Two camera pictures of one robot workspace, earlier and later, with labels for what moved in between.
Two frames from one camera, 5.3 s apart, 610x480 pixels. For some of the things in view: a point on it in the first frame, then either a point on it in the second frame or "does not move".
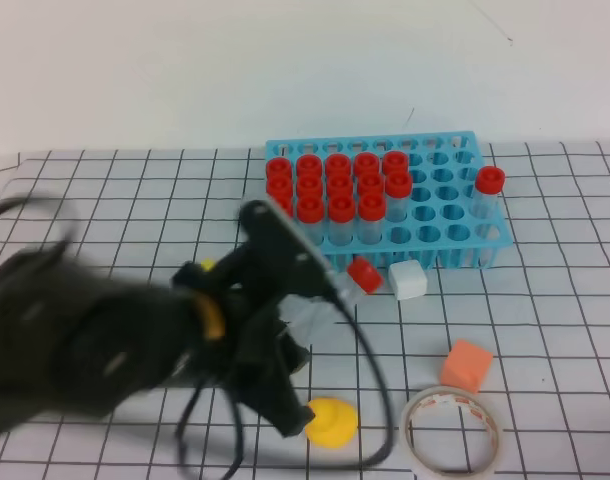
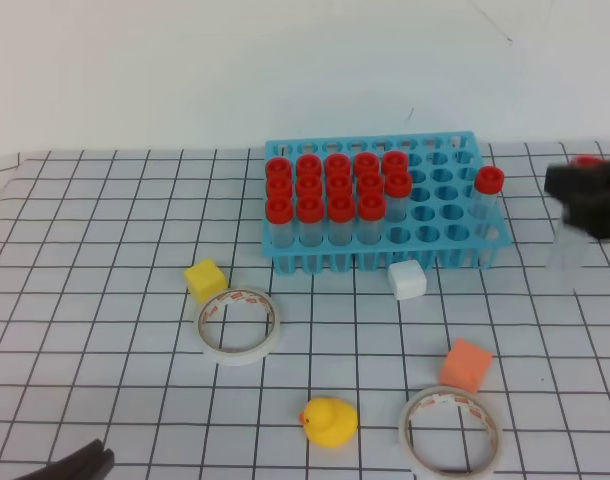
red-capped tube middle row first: (280, 187) does not move
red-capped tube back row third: (337, 168) does not move
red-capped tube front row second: (310, 214) does not move
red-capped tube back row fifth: (395, 161) does not move
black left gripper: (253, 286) → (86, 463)
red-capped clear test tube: (361, 278) → (570, 251)
